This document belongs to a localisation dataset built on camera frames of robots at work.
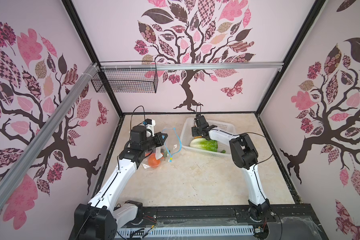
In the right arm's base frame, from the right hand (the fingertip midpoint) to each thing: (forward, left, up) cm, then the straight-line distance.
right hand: (196, 127), depth 106 cm
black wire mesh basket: (+41, +56, +14) cm, 71 cm away
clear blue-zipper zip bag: (-28, +21, +10) cm, 36 cm away
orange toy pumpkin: (-28, +28, +3) cm, 40 cm away
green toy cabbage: (-18, -3, +6) cm, 20 cm away
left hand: (-22, +18, +19) cm, 34 cm away
